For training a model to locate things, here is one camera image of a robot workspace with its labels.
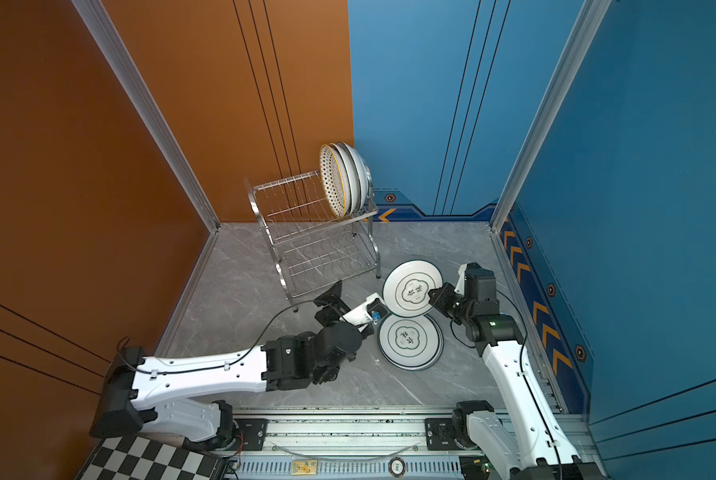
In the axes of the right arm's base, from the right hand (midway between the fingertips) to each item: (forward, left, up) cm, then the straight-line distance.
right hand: (427, 291), depth 78 cm
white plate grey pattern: (+4, +5, -3) cm, 7 cm away
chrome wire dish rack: (+28, +36, -13) cm, 47 cm away
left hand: (-6, +19, +8) cm, 22 cm away
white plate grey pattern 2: (-7, +3, -17) cm, 19 cm away
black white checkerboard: (-35, +66, -14) cm, 76 cm away
